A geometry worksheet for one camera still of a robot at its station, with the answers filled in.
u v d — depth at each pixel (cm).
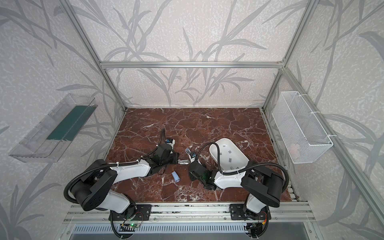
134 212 69
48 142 63
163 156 70
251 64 96
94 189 44
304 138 61
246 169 49
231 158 94
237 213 73
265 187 44
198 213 75
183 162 91
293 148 74
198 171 65
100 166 47
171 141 83
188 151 92
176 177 82
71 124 64
